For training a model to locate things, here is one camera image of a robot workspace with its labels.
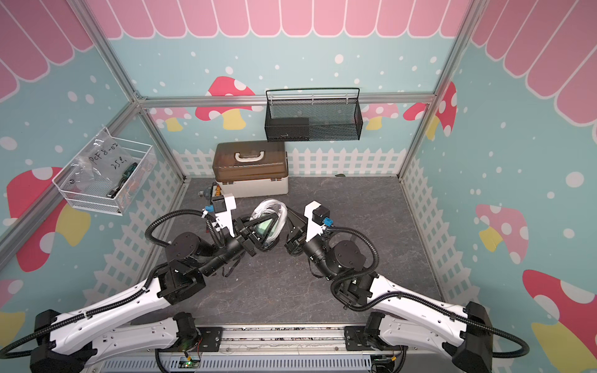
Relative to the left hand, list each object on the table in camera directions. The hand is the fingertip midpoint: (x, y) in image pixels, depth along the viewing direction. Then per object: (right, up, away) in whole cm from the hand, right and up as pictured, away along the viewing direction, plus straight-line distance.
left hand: (279, 220), depth 55 cm
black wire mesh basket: (+10, +40, +40) cm, 57 cm away
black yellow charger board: (-38, +9, +58) cm, 70 cm away
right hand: (+1, +2, +2) cm, 3 cm away
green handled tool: (-51, +14, +19) cm, 56 cm away
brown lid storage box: (-18, +19, +46) cm, 53 cm away
